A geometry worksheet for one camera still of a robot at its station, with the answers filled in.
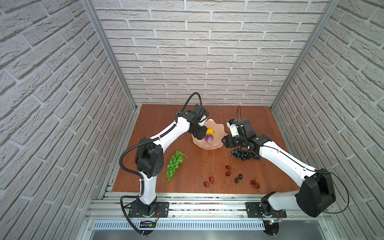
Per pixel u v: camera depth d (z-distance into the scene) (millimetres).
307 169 445
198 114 698
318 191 409
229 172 851
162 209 736
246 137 631
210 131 992
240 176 832
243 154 891
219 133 1014
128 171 490
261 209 664
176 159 858
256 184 808
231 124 745
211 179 824
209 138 950
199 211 743
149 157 486
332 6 693
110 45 848
